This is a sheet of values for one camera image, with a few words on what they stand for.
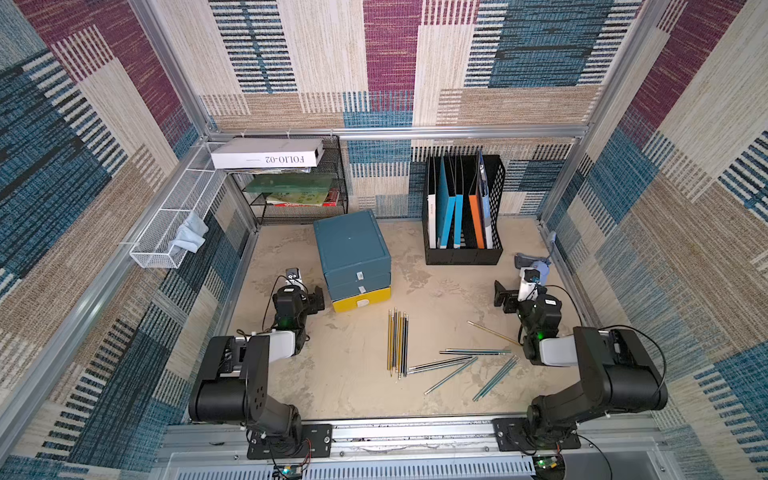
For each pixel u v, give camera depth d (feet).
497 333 3.00
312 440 2.40
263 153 2.60
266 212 3.76
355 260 2.66
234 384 1.51
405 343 2.93
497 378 2.72
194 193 2.68
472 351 2.93
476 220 3.07
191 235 2.24
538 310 2.34
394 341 2.95
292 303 2.41
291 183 3.18
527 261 3.45
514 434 2.40
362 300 3.01
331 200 3.32
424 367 2.81
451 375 2.73
